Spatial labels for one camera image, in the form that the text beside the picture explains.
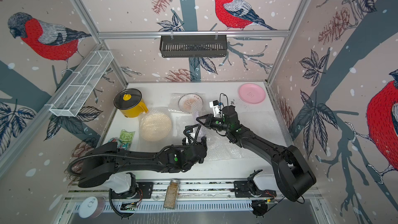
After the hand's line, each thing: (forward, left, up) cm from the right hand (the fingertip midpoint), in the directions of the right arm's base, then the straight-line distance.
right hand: (198, 118), depth 78 cm
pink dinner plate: (+35, -38, -19) cm, 55 cm away
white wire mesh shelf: (+8, +60, +13) cm, 62 cm away
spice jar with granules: (-32, +11, -14) cm, 37 cm away
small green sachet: (-3, +44, -18) cm, 47 cm away
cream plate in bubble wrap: (+4, +27, -16) cm, 32 cm away
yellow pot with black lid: (+18, +47, -12) cm, 51 cm away
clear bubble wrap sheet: (-7, -12, -19) cm, 24 cm away
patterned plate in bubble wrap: (+24, +9, -18) cm, 31 cm away
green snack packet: (-9, +45, -17) cm, 49 cm away
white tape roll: (-38, +45, -14) cm, 61 cm away
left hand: (-7, -4, -6) cm, 10 cm away
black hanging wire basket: (+52, +6, +9) cm, 53 cm away
